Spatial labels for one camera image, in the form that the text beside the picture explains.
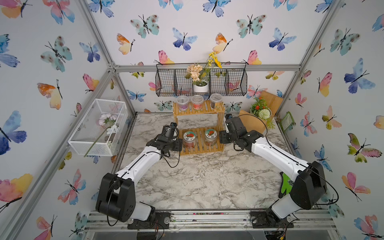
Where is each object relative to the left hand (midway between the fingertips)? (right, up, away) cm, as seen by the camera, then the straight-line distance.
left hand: (178, 140), depth 88 cm
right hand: (+27, +5, -4) cm, 28 cm away
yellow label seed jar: (+21, +23, -7) cm, 32 cm away
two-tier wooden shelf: (+13, +6, +20) cm, 25 cm away
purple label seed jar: (+3, +22, -7) cm, 23 cm away
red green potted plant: (+50, +19, +4) cm, 53 cm away
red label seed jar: (+11, +22, -7) cm, 25 cm away
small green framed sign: (+77, +12, +23) cm, 81 cm away
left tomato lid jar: (+6, 0, +5) cm, 8 cm away
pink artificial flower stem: (-34, +11, -14) cm, 38 cm away
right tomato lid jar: (+19, +2, +5) cm, 20 cm away
